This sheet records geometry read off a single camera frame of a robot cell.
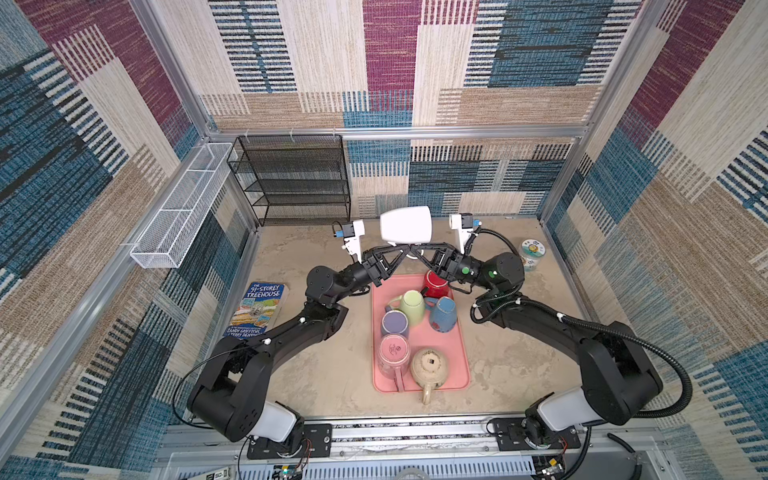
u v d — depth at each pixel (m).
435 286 0.89
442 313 0.85
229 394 0.43
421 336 0.92
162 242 0.70
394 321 0.85
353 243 0.64
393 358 0.75
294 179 1.09
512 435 0.73
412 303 0.86
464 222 0.64
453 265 0.62
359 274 0.65
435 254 0.67
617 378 0.44
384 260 0.67
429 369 0.76
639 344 0.42
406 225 0.62
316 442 0.73
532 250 1.00
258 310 0.94
